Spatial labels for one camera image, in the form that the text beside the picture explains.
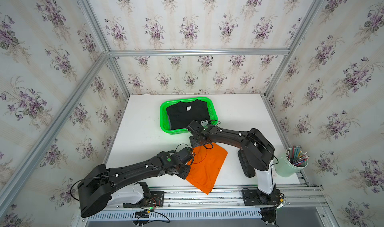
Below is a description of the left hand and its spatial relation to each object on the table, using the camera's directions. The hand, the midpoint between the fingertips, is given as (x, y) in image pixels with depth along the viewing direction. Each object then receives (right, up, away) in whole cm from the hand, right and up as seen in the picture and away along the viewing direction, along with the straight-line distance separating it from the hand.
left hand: (188, 174), depth 78 cm
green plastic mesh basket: (-17, +27, +21) cm, 38 cm away
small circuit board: (-22, -16, -6) cm, 28 cm away
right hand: (+5, +14, +15) cm, 21 cm away
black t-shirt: (-6, +31, +26) cm, 41 cm away
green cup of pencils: (+55, +8, -1) cm, 56 cm away
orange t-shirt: (+10, +2, +4) cm, 11 cm away
